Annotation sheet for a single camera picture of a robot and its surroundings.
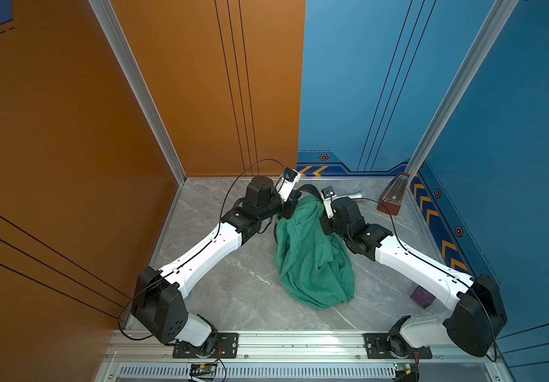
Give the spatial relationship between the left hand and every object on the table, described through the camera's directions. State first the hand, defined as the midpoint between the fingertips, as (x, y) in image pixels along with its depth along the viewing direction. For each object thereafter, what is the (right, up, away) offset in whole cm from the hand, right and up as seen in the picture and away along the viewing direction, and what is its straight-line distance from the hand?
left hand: (299, 189), depth 76 cm
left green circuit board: (-28, -54, -4) cm, 62 cm away
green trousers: (+5, -24, 0) cm, 25 cm away
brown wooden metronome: (+41, -1, +25) cm, 48 cm away
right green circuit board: (+32, -55, -4) cm, 63 cm away
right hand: (+10, -7, +7) cm, 14 cm away
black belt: (+4, 0, -2) cm, 4 cm away
